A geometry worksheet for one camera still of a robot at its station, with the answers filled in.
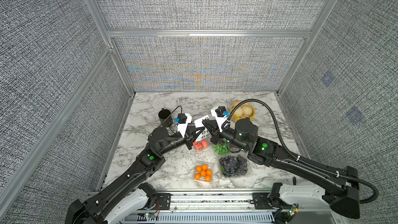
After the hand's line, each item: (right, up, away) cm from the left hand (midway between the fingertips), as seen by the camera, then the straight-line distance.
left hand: (206, 128), depth 64 cm
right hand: (-1, +4, -2) cm, 5 cm away
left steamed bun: (+23, +5, +36) cm, 43 cm away
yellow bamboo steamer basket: (+29, +6, +36) cm, 47 cm away
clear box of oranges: (0, -25, +17) cm, 30 cm away
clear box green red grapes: (+9, -14, +21) cm, 27 cm away
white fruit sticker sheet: (0, -3, +3) cm, 4 cm away
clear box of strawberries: (-1, -14, +24) cm, 28 cm away
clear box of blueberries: (+16, -22, +17) cm, 31 cm away
